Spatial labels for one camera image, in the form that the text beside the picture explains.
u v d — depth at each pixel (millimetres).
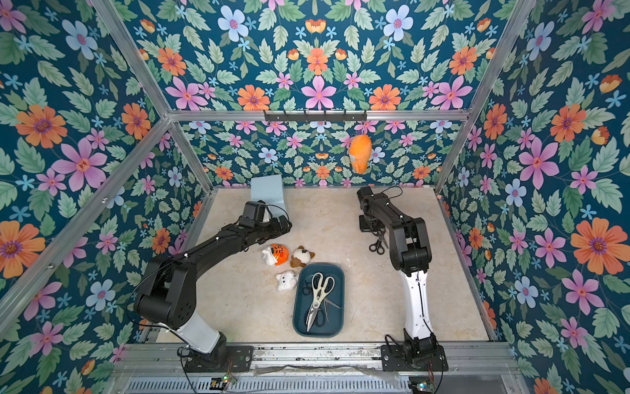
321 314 821
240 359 734
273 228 826
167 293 460
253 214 720
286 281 862
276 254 907
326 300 841
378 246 985
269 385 703
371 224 958
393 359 734
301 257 932
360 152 968
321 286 857
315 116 929
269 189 985
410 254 603
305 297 857
